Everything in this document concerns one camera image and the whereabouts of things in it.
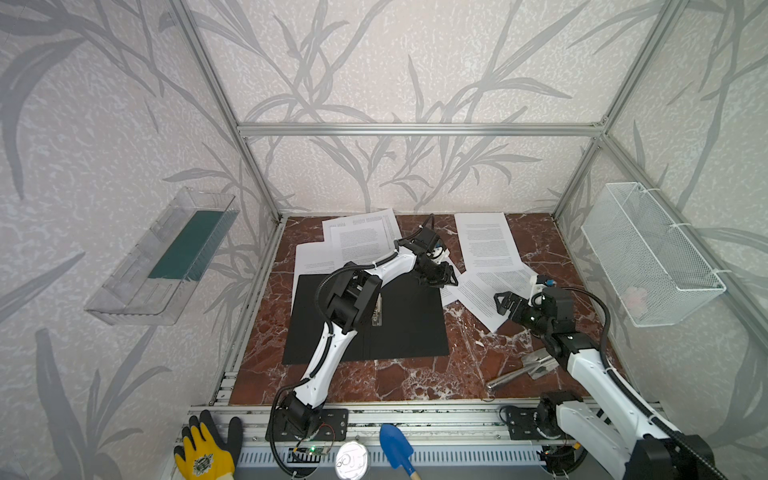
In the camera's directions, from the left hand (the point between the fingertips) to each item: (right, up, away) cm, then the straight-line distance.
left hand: (456, 275), depth 97 cm
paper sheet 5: (-1, -6, +1) cm, 6 cm away
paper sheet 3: (+14, +11, +16) cm, 24 cm away
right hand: (+13, -4, -11) cm, 17 cm away
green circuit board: (-38, -39, -26) cm, 60 cm away
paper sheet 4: (+7, -6, +2) cm, 10 cm away
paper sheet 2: (-32, +10, +16) cm, 37 cm away
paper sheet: (-24, +22, +25) cm, 41 cm away
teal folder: (-17, -14, -4) cm, 22 cm away
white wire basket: (+36, +4, -35) cm, 50 cm away
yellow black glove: (-64, -38, -29) cm, 80 cm away
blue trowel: (-19, -38, -26) cm, 50 cm away
